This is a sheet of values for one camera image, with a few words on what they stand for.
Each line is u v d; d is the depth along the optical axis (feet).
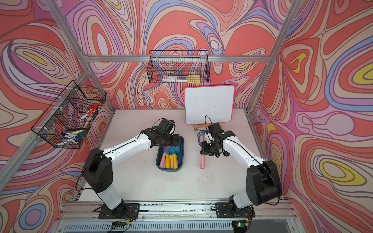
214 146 2.15
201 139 2.88
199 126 3.42
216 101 3.23
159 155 2.92
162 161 2.83
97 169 1.60
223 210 2.40
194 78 2.70
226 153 3.09
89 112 2.55
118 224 2.32
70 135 2.30
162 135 2.18
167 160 2.84
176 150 3.00
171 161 2.90
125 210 2.37
